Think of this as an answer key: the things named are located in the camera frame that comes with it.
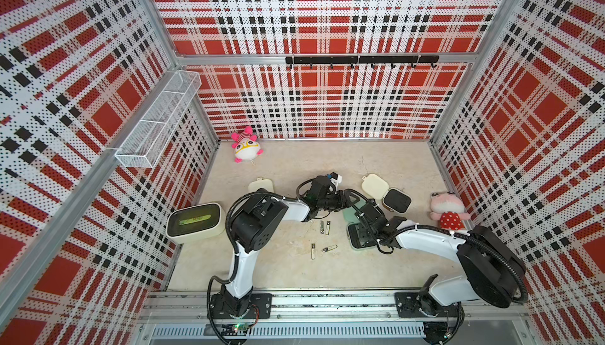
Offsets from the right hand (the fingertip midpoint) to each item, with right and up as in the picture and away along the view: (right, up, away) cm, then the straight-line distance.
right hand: (369, 229), depth 90 cm
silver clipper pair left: (-18, 0, +1) cm, 18 cm away
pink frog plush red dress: (+30, +8, -1) cm, 31 cm away
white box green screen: (-67, +4, -1) cm, 67 cm away
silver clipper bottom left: (-22, -7, -5) cm, 23 cm away
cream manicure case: (-46, +17, +15) cm, 51 cm away
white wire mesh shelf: (-87, +33, 0) cm, 93 cm away
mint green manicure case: (-4, -2, 0) cm, 4 cm away
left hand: (-4, +11, +2) cm, 12 cm away
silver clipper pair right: (-16, 0, +1) cm, 16 cm away
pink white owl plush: (-53, +34, +19) cm, 66 cm away
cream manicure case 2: (+12, +10, +9) cm, 18 cm away
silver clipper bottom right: (-16, -6, -4) cm, 17 cm away
